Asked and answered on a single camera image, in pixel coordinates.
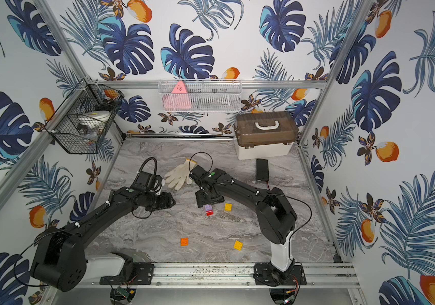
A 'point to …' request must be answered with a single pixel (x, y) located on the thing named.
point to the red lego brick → (209, 212)
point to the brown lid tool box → (264, 134)
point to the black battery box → (262, 173)
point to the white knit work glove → (177, 177)
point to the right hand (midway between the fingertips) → (207, 200)
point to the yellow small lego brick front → (238, 245)
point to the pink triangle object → (178, 100)
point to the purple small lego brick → (208, 208)
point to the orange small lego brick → (184, 241)
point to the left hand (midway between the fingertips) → (169, 200)
